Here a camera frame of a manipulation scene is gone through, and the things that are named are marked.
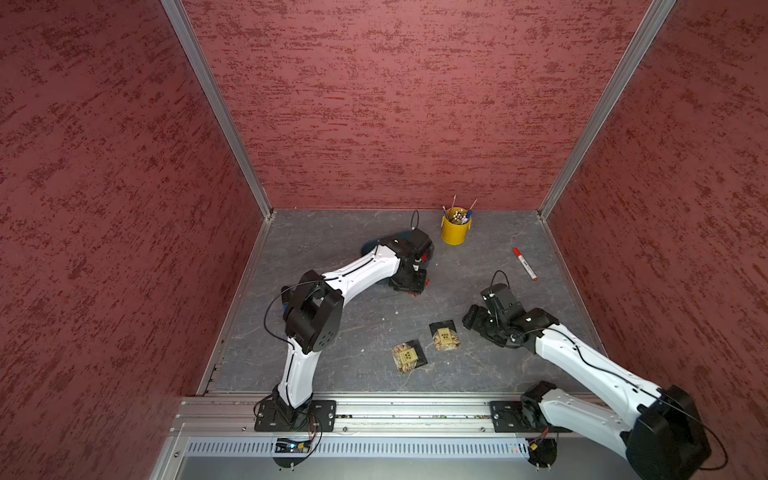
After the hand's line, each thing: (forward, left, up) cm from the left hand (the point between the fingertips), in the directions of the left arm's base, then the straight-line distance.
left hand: (412, 293), depth 88 cm
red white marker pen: (+16, -41, -7) cm, 45 cm away
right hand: (-10, -17, -2) cm, 20 cm away
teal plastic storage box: (+2, +2, +22) cm, 22 cm away
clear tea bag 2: (-10, -10, -7) cm, 16 cm away
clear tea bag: (-16, +1, -7) cm, 18 cm away
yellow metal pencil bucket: (+26, -16, +2) cm, 31 cm away
